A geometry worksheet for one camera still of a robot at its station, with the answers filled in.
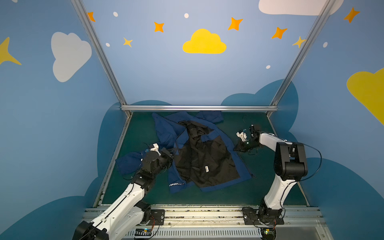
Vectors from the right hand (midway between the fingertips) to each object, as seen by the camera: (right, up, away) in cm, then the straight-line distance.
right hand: (235, 148), depth 98 cm
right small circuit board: (+9, -39, -24) cm, 47 cm away
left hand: (-37, +3, -19) cm, 42 cm away
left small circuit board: (-53, -38, -25) cm, 70 cm away
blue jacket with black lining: (-22, -6, -3) cm, 23 cm away
